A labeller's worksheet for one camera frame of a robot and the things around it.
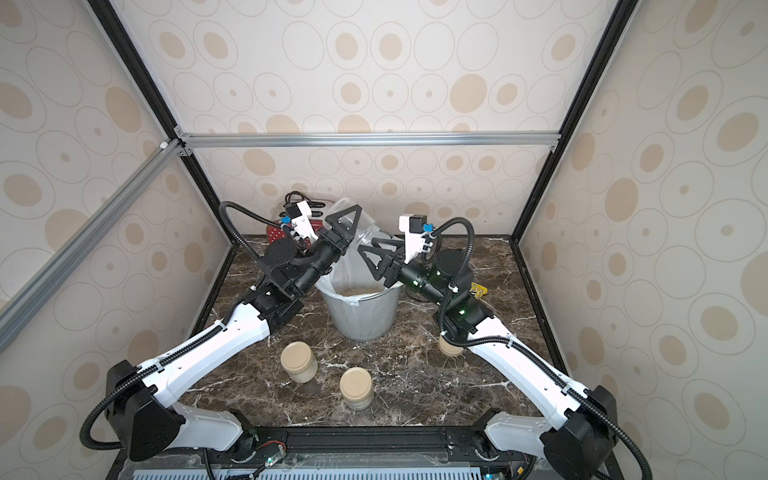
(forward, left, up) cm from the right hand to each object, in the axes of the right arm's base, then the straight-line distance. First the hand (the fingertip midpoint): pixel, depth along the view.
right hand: (378, 243), depth 62 cm
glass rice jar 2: (-19, +6, -30) cm, 36 cm away
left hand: (+3, +2, +5) cm, 6 cm away
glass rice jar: (-14, +21, -29) cm, 39 cm away
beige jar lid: (-4, -19, -39) cm, 44 cm away
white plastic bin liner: (+17, +11, -33) cm, 39 cm away
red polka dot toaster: (+27, +38, -23) cm, 52 cm away
